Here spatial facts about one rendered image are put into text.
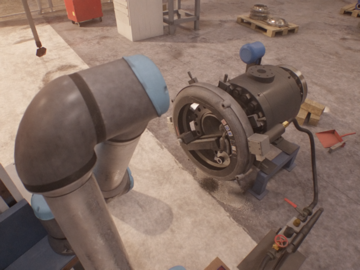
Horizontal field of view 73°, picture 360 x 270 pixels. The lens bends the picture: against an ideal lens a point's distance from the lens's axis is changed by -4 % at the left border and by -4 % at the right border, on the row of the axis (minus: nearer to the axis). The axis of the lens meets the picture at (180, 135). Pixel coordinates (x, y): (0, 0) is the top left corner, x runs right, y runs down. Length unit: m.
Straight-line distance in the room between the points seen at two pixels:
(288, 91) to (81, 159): 1.89
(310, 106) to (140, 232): 2.35
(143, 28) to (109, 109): 5.08
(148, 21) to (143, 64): 5.05
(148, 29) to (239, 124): 4.21
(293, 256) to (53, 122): 1.92
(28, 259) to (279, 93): 1.80
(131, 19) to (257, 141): 4.19
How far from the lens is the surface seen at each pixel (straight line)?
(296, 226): 1.65
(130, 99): 0.38
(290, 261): 2.07
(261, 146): 1.52
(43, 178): 0.38
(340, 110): 3.77
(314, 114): 3.30
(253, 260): 1.99
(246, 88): 1.88
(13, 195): 1.03
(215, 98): 1.58
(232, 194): 2.25
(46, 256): 1.13
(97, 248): 0.49
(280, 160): 2.29
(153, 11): 5.48
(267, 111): 1.88
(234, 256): 1.98
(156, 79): 0.40
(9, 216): 1.02
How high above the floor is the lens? 1.78
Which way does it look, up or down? 40 degrees down
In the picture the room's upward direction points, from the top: straight up
